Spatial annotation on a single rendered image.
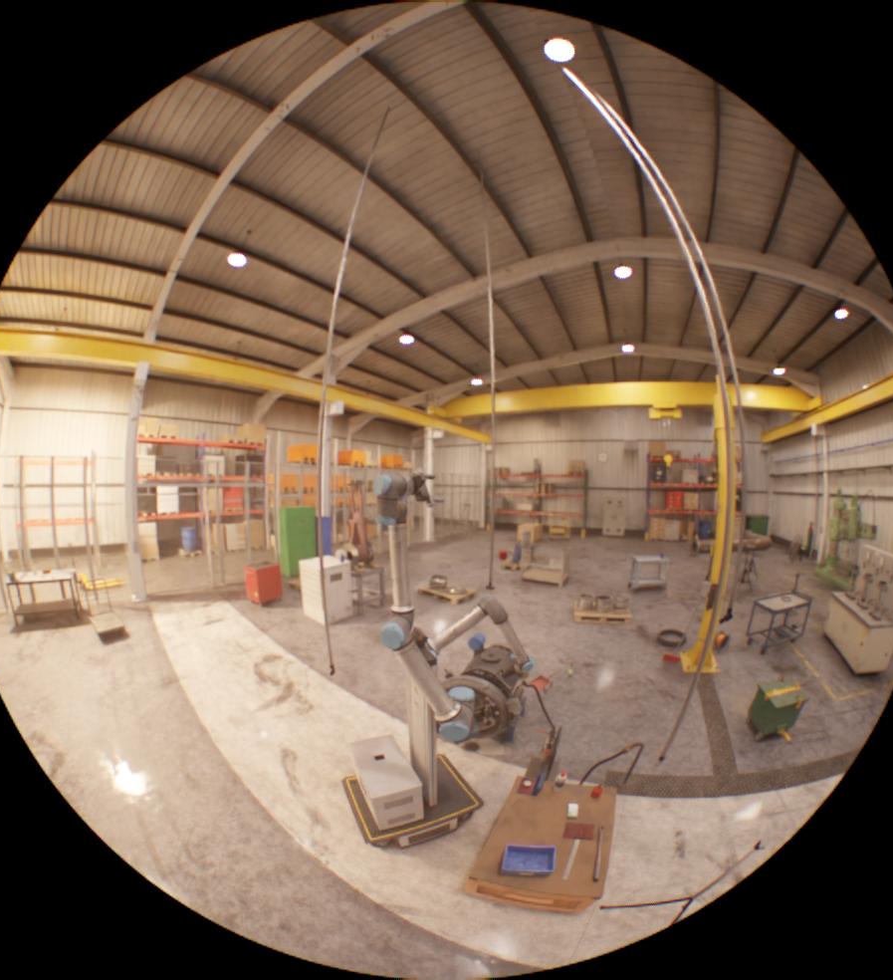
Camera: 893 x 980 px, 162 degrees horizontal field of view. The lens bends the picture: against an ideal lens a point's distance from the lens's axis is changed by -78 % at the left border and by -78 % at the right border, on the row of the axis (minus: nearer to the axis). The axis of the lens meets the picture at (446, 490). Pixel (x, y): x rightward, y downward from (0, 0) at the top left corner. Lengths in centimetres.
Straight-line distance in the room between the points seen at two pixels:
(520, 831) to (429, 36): 806
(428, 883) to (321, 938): 89
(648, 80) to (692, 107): 81
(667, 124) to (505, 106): 264
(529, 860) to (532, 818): 38
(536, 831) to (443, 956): 115
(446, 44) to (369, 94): 137
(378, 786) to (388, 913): 111
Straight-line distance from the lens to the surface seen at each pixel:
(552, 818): 261
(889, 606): 693
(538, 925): 278
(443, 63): 595
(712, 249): 860
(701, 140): 718
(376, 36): 507
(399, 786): 227
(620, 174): 738
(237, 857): 314
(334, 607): 631
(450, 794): 285
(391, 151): 646
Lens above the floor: 269
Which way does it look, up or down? 1 degrees down
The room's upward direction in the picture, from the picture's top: 1 degrees clockwise
